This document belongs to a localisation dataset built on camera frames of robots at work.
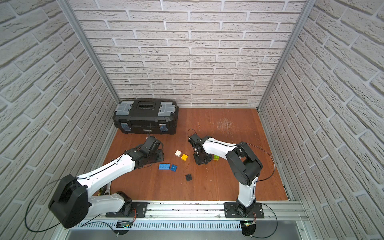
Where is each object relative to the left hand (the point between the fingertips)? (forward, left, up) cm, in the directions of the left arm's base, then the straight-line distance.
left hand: (164, 153), depth 86 cm
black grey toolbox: (+21, +13, +9) cm, 26 cm away
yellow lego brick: (+1, -12, -7) cm, 14 cm away
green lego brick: (-1, -31, -4) cm, 31 cm away
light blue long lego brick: (-5, 0, -7) cm, 9 cm away
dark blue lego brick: (-7, -6, -6) cm, 10 cm away
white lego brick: (+3, -8, -6) cm, 10 cm away
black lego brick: (-12, -15, -6) cm, 20 cm away
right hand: (-1, -24, -8) cm, 25 cm away
